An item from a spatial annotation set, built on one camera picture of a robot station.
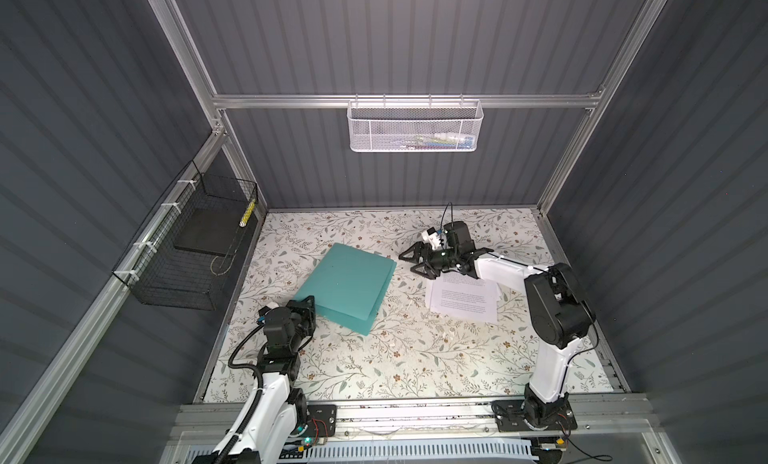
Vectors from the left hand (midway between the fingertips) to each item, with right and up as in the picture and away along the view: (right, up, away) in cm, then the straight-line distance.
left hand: (315, 293), depth 84 cm
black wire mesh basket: (-30, +11, -11) cm, 33 cm away
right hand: (+26, +7, +6) cm, 28 cm away
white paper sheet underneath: (+34, -1, +14) cm, 37 cm away
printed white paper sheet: (+45, -3, +13) cm, 46 cm away
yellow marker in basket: (-19, +24, 0) cm, 30 cm away
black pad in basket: (-25, +18, -7) cm, 31 cm away
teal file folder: (+8, 0, +13) cm, 16 cm away
